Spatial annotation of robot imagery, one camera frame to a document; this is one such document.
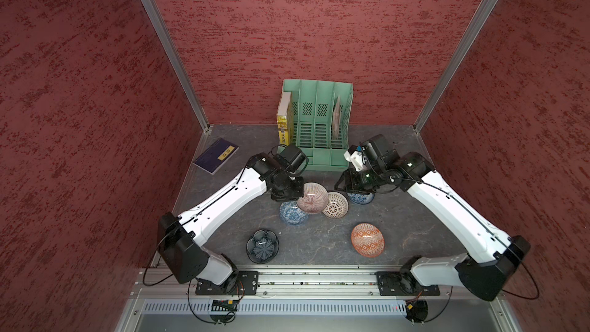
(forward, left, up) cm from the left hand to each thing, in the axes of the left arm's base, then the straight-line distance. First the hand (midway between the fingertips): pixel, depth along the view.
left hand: (296, 201), depth 74 cm
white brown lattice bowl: (+6, -16, -16) cm, 24 cm away
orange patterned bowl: (-7, -26, -18) cm, 32 cm away
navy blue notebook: (+31, +40, -17) cm, 53 cm away
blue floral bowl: (+3, +3, -17) cm, 18 cm away
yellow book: (+31, +5, +8) cm, 33 cm away
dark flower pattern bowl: (-10, +12, -17) cm, 23 cm away
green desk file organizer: (+55, -12, -11) cm, 57 cm away
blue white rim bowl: (+10, -27, -18) cm, 34 cm away
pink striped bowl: (+3, -6, -3) cm, 7 cm away
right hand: (0, -14, +5) cm, 15 cm away
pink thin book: (+43, -17, -3) cm, 46 cm away
